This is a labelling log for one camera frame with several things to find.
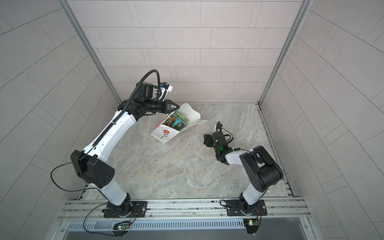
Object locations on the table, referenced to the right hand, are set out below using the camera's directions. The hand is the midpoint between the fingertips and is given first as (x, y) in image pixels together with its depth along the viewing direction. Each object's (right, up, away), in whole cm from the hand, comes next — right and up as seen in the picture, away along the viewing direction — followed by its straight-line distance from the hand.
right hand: (208, 135), depth 94 cm
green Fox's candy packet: (-18, +9, -1) cm, 20 cm away
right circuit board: (+19, -38, -26) cm, 50 cm away
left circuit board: (-39, -36, -30) cm, 61 cm away
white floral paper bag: (-26, +3, -13) cm, 29 cm away
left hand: (-14, +18, -22) cm, 31 cm away
